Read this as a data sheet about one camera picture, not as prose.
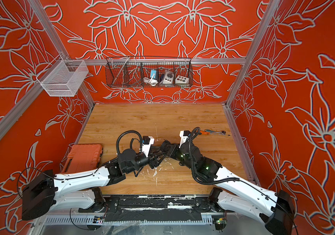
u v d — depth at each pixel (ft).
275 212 1.28
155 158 2.08
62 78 2.96
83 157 2.79
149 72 3.27
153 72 2.74
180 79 3.10
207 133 3.49
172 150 2.03
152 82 2.80
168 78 2.97
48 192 1.32
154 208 2.39
